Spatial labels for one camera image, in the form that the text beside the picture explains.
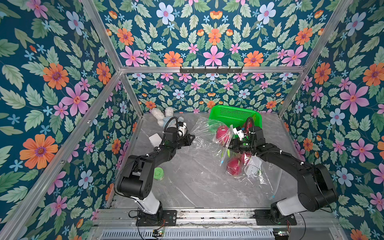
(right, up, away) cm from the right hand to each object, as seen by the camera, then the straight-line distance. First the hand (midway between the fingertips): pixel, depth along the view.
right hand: (227, 142), depth 82 cm
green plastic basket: (+11, +17, +32) cm, 38 cm away
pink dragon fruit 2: (+6, -12, +2) cm, 13 cm away
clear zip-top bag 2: (+21, -19, +1) cm, 28 cm away
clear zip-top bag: (-9, +2, +6) cm, 11 cm away
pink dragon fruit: (-3, +5, -3) cm, 6 cm away
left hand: (-18, +4, +8) cm, 20 cm away
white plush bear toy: (-43, +15, +23) cm, 51 cm away
